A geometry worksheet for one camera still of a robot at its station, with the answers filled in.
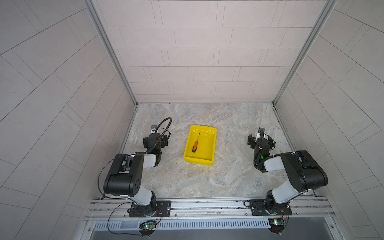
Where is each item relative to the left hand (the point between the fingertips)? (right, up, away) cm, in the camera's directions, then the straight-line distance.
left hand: (159, 132), depth 94 cm
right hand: (+63, -1, -1) cm, 63 cm away
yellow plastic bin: (+29, -12, -5) cm, 32 cm away
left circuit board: (+3, -37, -30) cm, 48 cm away
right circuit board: (+62, -39, -26) cm, 78 cm away
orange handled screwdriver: (+24, -8, -3) cm, 25 cm away
